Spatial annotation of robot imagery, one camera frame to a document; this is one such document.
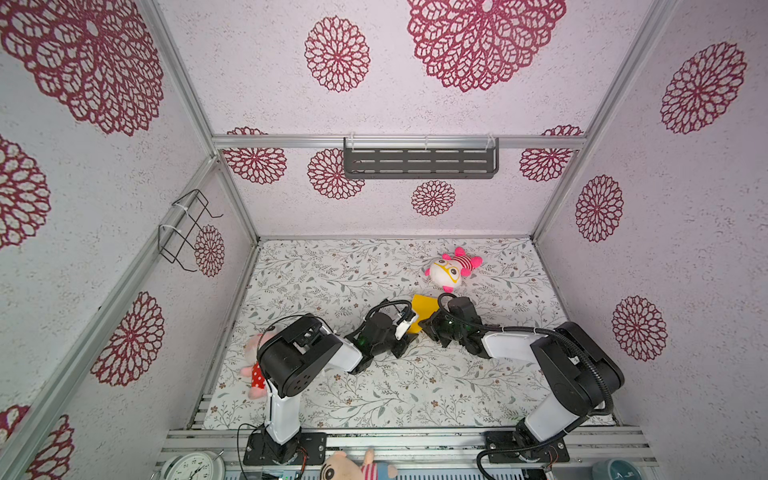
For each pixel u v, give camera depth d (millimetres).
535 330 545
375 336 738
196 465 686
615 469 702
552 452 725
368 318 743
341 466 658
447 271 1001
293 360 502
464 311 730
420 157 955
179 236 751
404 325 815
